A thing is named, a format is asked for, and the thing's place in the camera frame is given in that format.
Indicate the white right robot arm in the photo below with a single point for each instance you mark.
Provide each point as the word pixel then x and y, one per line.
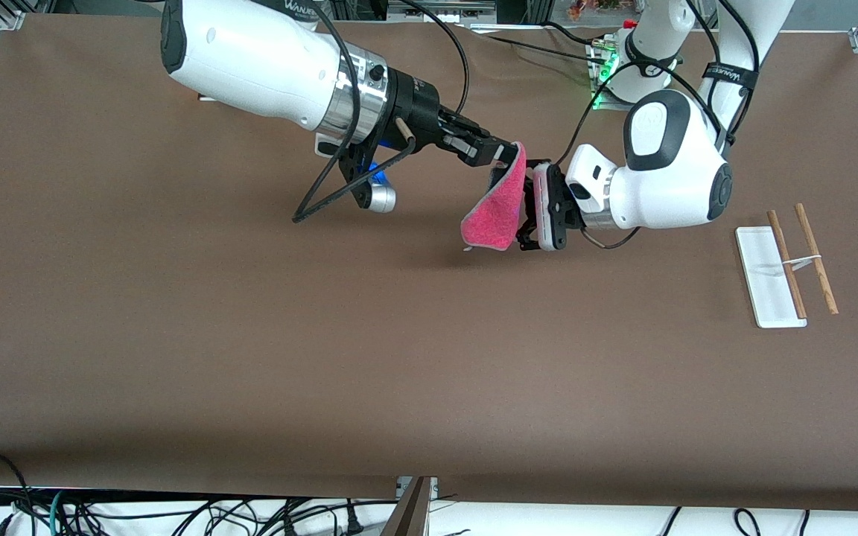
pixel 250 59

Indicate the grey power strip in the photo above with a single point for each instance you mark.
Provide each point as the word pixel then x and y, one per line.
pixel 477 7

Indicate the white and wooden towel rack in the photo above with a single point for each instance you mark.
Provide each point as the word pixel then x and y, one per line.
pixel 764 275

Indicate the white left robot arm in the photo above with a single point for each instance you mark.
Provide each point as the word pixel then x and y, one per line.
pixel 667 186

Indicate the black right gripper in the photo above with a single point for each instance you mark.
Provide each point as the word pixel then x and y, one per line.
pixel 415 106

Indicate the pink towel with grey edge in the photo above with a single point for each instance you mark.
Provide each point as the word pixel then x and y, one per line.
pixel 496 212

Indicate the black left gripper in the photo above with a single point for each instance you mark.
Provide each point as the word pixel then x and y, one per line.
pixel 524 223

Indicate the dark metal support post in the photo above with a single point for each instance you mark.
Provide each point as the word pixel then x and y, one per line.
pixel 407 521

